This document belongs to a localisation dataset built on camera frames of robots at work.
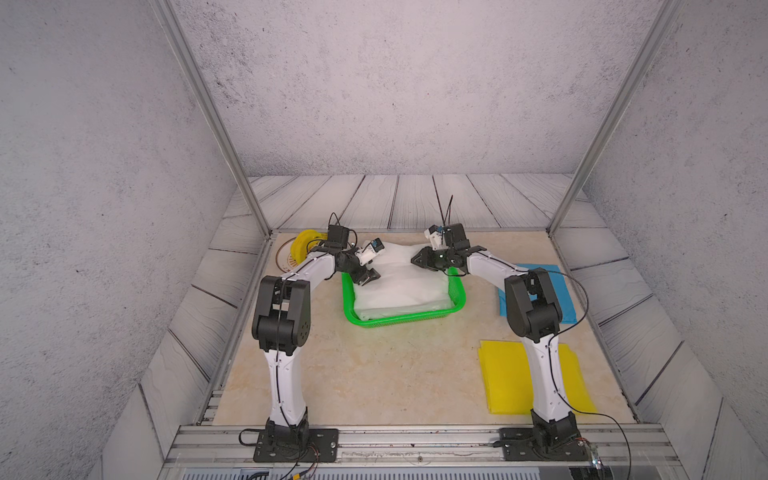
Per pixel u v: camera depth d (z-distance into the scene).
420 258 0.98
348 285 0.93
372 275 0.91
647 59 0.76
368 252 0.89
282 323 0.55
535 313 0.61
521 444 0.73
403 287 0.96
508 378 0.82
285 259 1.12
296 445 0.66
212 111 0.87
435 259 0.93
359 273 0.89
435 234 0.96
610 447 0.74
